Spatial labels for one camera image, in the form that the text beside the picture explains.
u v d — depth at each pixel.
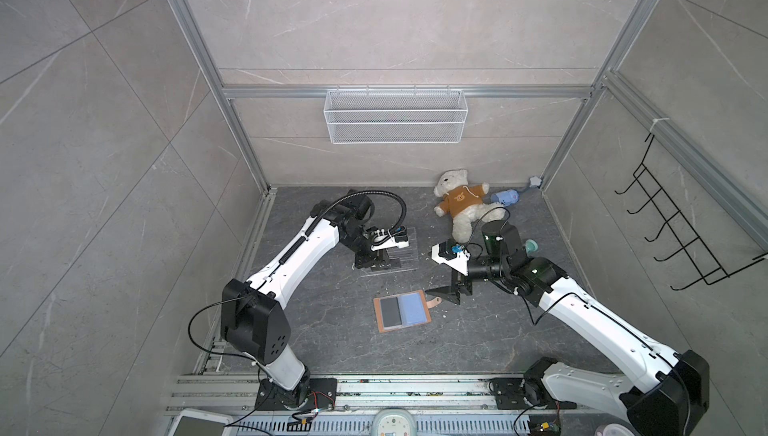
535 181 1.22
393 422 0.67
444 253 0.57
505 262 0.56
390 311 0.87
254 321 0.43
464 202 1.06
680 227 0.67
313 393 0.73
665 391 0.37
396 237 0.67
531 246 0.99
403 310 0.88
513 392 0.73
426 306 0.88
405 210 0.61
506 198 1.11
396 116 1.01
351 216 0.58
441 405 0.73
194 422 0.66
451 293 0.61
